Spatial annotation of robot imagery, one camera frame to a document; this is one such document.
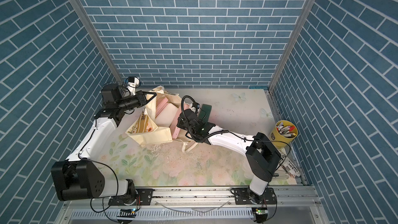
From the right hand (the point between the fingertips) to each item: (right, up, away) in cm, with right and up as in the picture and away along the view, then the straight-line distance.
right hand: (178, 119), depth 82 cm
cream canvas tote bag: (-17, -5, -3) cm, 18 cm away
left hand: (-8, +13, -7) cm, 17 cm away
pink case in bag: (-13, +7, +11) cm, 19 cm away
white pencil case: (-8, +1, +8) cm, 11 cm away
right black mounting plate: (+32, -36, -8) cm, 49 cm away
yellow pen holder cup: (+58, -8, +3) cm, 59 cm away
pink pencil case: (-1, -5, -2) cm, 6 cm away
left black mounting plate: (-15, -37, -8) cm, 41 cm away
